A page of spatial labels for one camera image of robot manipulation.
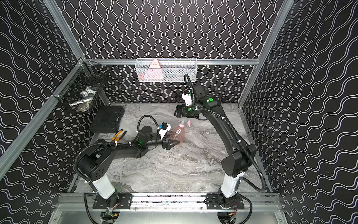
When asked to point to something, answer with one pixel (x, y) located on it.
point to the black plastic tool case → (107, 119)
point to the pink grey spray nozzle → (182, 122)
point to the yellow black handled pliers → (119, 135)
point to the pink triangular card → (154, 72)
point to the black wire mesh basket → (80, 91)
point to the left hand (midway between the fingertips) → (176, 135)
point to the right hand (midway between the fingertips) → (180, 113)
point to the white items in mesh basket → (84, 104)
